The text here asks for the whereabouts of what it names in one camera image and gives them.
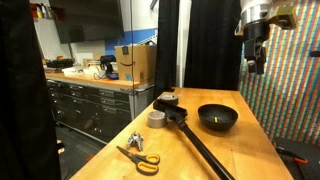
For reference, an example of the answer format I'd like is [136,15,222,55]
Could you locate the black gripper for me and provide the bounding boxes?
[242,22,271,75]

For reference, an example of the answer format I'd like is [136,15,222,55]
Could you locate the grey masking tape roll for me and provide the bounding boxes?
[147,110,168,129]

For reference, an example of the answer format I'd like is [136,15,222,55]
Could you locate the black bowl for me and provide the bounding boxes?
[197,103,239,132]

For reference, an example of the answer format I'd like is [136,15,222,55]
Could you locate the dark grey tape roll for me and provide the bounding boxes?
[157,92,180,107]

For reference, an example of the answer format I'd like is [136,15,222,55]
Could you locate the multicoloured patterned backdrop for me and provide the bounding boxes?
[237,0,320,147]

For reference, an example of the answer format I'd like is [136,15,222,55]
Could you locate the cardboard shipping box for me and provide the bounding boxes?
[114,44,158,84]

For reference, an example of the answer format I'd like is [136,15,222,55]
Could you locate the black benchtop device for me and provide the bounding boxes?
[99,54,120,80]

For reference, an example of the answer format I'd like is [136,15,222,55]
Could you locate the black wood-topped tool cabinet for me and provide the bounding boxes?
[44,72,156,145]

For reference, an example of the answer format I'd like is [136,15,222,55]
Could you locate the white plastic tray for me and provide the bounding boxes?
[61,65,98,79]

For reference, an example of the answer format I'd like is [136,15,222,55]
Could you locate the black flat case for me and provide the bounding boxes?
[45,58,76,70]

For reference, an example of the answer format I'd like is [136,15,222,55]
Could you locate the large black foreground drape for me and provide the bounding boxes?
[0,0,63,180]

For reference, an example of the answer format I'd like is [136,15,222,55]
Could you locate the olive wrist camera block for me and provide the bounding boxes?
[268,5,299,31]

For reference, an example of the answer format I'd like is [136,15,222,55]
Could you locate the orange handled tool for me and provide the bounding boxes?
[275,147,309,165]

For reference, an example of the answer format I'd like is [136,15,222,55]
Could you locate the yellow handled scissors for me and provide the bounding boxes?
[115,145,161,177]

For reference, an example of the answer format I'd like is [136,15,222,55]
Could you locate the black wall monitor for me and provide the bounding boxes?
[49,0,125,45]

